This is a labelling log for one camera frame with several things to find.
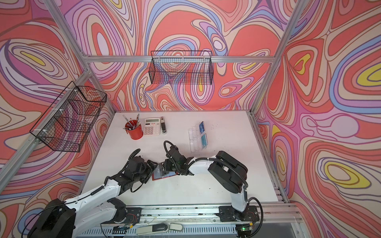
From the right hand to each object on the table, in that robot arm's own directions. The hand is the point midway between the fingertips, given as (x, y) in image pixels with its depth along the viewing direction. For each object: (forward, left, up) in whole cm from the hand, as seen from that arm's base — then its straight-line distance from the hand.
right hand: (166, 169), depth 89 cm
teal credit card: (+14, -24, +10) cm, 30 cm away
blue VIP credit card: (+25, -24, +9) cm, 36 cm away
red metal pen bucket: (+22, +20, +13) cm, 33 cm away
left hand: (0, +3, +3) cm, 5 cm away
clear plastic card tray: (+21, -19, +2) cm, 29 cm away
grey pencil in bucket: (+30, +26, +12) cm, 41 cm away
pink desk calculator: (+33, +13, +3) cm, 35 cm away
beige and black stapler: (+31, +4, +5) cm, 32 cm away
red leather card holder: (-2, +3, 0) cm, 4 cm away
